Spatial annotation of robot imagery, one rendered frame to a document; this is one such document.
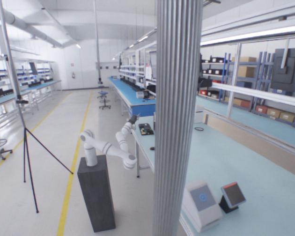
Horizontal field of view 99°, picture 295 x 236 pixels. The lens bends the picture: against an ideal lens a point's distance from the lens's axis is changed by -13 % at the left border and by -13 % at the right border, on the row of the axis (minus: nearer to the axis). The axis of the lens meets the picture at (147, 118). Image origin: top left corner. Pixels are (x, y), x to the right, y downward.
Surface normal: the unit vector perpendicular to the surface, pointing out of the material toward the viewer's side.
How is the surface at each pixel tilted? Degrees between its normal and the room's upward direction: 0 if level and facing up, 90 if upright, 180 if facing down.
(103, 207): 90
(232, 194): 32
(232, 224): 0
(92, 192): 90
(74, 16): 90
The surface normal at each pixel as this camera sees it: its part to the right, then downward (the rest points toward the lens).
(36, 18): 0.31, 0.32
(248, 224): 0.00, -0.94
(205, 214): 0.22, -0.50
